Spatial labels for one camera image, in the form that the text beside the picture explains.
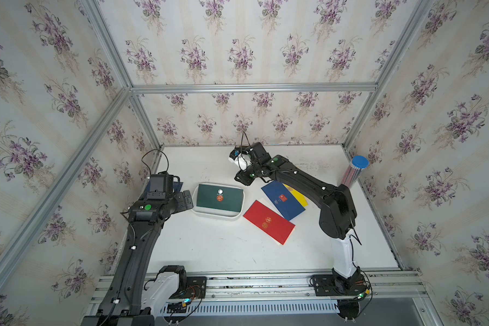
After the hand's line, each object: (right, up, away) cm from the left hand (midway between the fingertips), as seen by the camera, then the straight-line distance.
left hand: (180, 201), depth 75 cm
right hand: (+22, +9, +14) cm, 28 cm away
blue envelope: (+43, -3, +22) cm, 49 cm away
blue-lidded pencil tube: (+74, +14, +12) cm, 76 cm away
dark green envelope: (+13, -2, +18) cm, 22 cm away
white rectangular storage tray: (+11, -8, +16) cm, 21 cm away
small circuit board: (+1, -37, -3) cm, 38 cm away
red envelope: (+36, -12, +16) cm, 41 cm away
